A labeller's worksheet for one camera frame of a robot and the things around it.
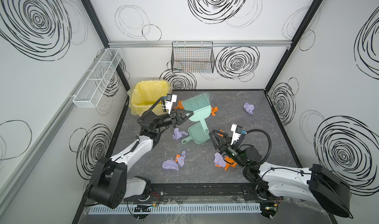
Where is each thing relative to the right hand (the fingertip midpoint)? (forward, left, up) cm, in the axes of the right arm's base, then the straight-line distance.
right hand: (209, 135), depth 67 cm
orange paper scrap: (+10, +14, +9) cm, 19 cm away
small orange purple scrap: (+5, -6, -3) cm, 8 cm away
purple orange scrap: (-2, +15, -24) cm, 29 cm away
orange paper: (-9, -9, -8) cm, 15 cm away
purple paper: (+12, +17, -23) cm, 31 cm away
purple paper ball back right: (+34, -33, -22) cm, 52 cm away
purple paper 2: (-6, +20, -24) cm, 32 cm away
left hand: (+6, +8, +7) cm, 12 cm away
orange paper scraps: (+34, -8, -25) cm, 43 cm away
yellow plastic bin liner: (+31, +41, -7) cm, 52 cm away
